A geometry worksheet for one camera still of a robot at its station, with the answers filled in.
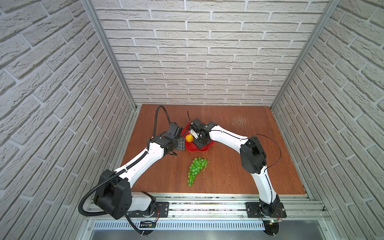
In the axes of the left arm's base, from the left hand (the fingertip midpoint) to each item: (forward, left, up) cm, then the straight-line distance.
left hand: (178, 140), depth 85 cm
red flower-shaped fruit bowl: (+1, -8, -9) cm, 12 cm away
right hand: (+4, -14, -8) cm, 16 cm away
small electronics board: (-38, +15, -16) cm, 44 cm away
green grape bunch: (-12, -10, -10) cm, 18 cm away
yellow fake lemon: (+7, -6, -8) cm, 12 cm away
